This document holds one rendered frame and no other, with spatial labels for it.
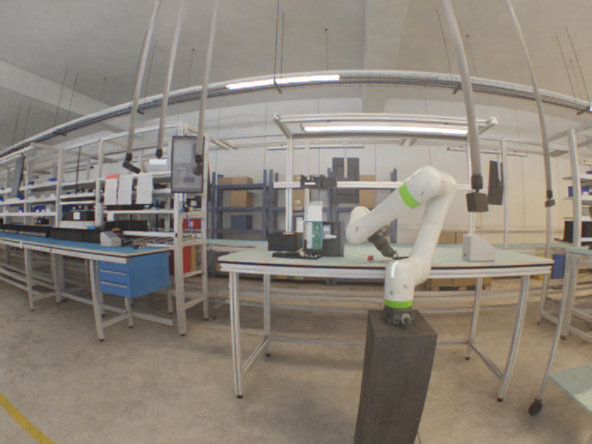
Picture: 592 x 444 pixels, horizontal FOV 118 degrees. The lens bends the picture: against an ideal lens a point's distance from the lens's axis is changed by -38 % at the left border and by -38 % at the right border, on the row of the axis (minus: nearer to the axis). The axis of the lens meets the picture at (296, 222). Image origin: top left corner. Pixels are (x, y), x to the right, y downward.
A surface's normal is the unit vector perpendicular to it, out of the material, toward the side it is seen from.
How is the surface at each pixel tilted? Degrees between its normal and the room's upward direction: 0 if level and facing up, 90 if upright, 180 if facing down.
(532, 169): 90
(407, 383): 90
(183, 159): 101
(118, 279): 90
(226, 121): 90
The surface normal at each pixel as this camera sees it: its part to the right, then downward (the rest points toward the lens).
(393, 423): -0.15, 0.00
